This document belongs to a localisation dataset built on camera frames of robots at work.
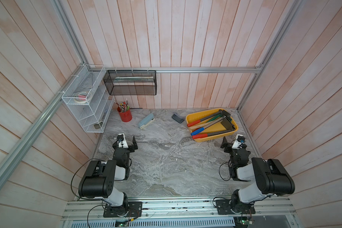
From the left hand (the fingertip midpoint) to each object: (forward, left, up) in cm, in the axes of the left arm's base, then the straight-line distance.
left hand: (127, 138), depth 91 cm
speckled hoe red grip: (+14, -45, -1) cm, 47 cm away
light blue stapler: (+21, -11, -5) cm, 24 cm away
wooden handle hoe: (+12, -51, -2) cm, 52 cm away
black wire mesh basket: (+42, +2, +14) cm, 44 cm away
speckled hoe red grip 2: (+17, -71, -6) cm, 73 cm away
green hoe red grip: (+26, -68, -6) cm, 73 cm away
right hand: (0, -68, +2) cm, 68 cm away
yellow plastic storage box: (+15, -58, -3) cm, 60 cm away
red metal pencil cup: (+22, +6, -3) cm, 23 cm away
